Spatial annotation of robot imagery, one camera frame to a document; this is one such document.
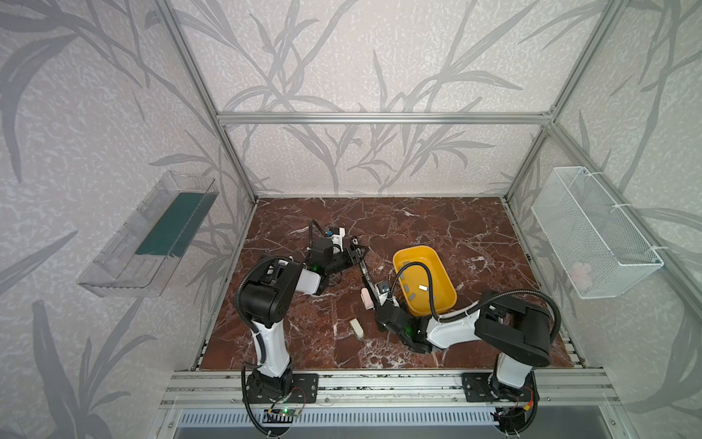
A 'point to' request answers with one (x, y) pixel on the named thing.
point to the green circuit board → (289, 412)
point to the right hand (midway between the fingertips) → (377, 297)
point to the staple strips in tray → (406, 287)
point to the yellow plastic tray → (414, 281)
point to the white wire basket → (602, 251)
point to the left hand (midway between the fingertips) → (368, 243)
